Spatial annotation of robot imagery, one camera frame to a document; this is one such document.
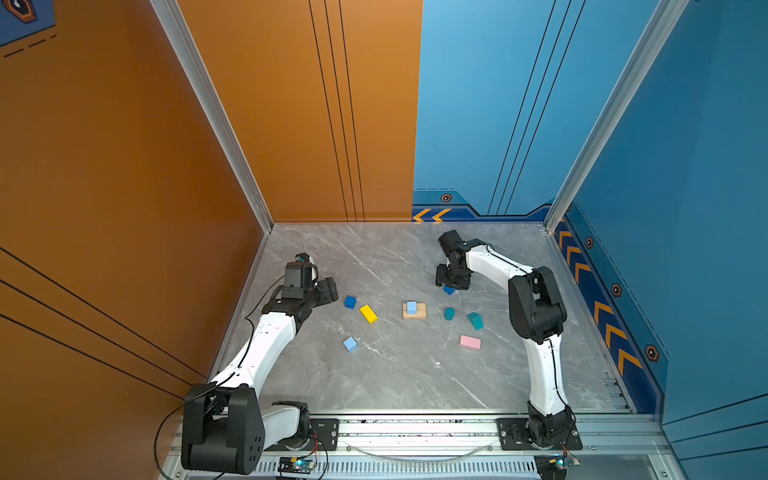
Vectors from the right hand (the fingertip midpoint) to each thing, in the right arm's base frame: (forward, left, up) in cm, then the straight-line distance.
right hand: (442, 284), depth 101 cm
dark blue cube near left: (-7, +31, +1) cm, 32 cm away
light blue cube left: (-22, +29, +2) cm, 37 cm away
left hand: (-8, +37, +13) cm, 40 cm away
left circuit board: (-50, +39, -2) cm, 64 cm away
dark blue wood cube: (-3, -2, 0) cm, 3 cm away
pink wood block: (-21, -6, 0) cm, 22 cm away
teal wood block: (-13, -9, 0) cm, 16 cm away
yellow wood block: (-11, +24, 0) cm, 27 cm away
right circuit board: (-50, -23, -2) cm, 55 cm away
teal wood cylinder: (-10, -1, -1) cm, 11 cm away
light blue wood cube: (-11, +11, +3) cm, 16 cm away
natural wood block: (-11, +8, 0) cm, 14 cm away
